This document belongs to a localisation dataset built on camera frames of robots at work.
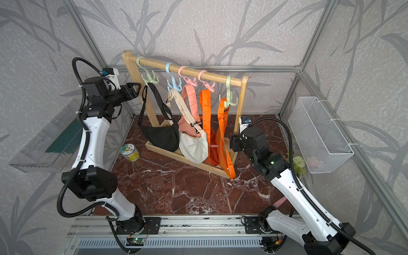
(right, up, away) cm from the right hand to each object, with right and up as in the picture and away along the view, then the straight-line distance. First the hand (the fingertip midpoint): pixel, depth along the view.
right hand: (236, 132), depth 71 cm
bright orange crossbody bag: (-4, -5, +23) cm, 24 cm away
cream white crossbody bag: (-20, -10, +15) cm, 27 cm away
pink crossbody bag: (-29, +3, +28) cm, 40 cm away
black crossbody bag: (-40, -3, +28) cm, 49 cm away
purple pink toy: (+23, -36, +8) cm, 43 cm away
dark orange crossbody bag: (-10, -16, +20) cm, 27 cm away
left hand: (-46, +22, +3) cm, 51 cm away
